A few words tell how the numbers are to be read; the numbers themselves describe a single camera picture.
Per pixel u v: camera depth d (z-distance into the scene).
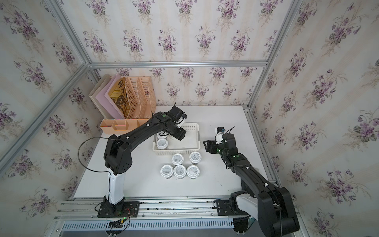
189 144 0.97
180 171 0.80
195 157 0.86
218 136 0.75
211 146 0.75
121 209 0.67
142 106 1.19
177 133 0.80
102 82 0.93
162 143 0.91
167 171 0.80
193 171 0.80
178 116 0.73
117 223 0.72
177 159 0.84
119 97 0.98
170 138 1.00
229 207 0.73
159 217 0.73
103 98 0.87
